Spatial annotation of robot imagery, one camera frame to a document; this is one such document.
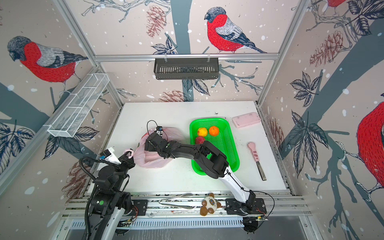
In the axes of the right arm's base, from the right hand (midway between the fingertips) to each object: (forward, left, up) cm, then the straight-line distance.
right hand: (149, 145), depth 92 cm
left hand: (-11, +2, +15) cm, 19 cm away
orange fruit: (+11, -41, +1) cm, 42 cm away
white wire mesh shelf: (0, +33, +27) cm, 43 cm away
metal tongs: (-26, -26, -5) cm, 37 cm away
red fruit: (+4, -32, +1) cm, 32 cm away
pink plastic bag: (-12, -6, +6) cm, 15 cm away
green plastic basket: (+7, -48, -5) cm, 49 cm away
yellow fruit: (+11, -33, +1) cm, 35 cm away
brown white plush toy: (-30, -38, -4) cm, 48 cm away
